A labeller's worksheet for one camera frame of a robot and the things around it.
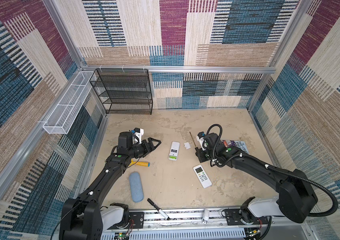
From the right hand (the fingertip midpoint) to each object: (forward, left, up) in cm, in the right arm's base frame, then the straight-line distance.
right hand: (199, 154), depth 85 cm
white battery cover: (+12, +5, -9) cm, 16 cm away
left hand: (+3, +23, +9) cm, 25 cm away
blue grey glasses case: (-14, +35, -7) cm, 39 cm away
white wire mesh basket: (+7, +66, +25) cm, 71 cm away
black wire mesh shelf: (+50, +49, +7) cm, 70 cm away
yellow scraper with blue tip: (-1, +34, -7) cm, 35 cm away
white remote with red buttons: (+8, +14, -8) cm, 18 cm away
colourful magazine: (+10, -29, -8) cm, 32 cm away
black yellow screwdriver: (+4, +1, +1) cm, 4 cm away
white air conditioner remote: (-9, -1, -8) cm, 12 cm away
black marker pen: (-26, +22, -9) cm, 35 cm away
